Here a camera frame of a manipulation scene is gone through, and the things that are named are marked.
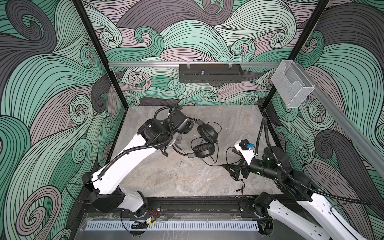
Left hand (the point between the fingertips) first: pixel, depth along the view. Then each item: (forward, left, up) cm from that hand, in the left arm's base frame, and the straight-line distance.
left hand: (174, 131), depth 67 cm
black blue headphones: (-3, -15, +4) cm, 16 cm away
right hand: (-10, -25, -4) cm, 27 cm away
